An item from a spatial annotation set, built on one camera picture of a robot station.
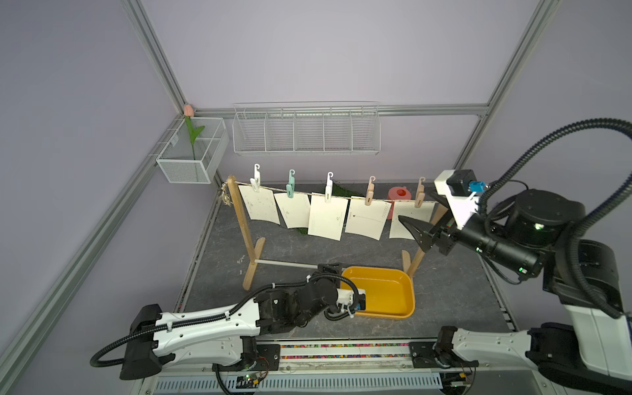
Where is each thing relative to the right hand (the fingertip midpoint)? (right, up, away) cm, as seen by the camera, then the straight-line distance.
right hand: (417, 201), depth 47 cm
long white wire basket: (-25, +31, +52) cm, 66 cm away
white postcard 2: (-17, -4, +16) cm, 24 cm away
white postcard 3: (-7, -5, +17) cm, 19 cm away
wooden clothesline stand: (-46, -18, +50) cm, 70 cm away
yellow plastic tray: (+5, -32, +41) cm, 53 cm away
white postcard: (-36, -1, +18) cm, 40 cm away
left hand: (-15, -21, +23) cm, 34 cm away
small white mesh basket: (-66, +20, +42) cm, 80 cm away
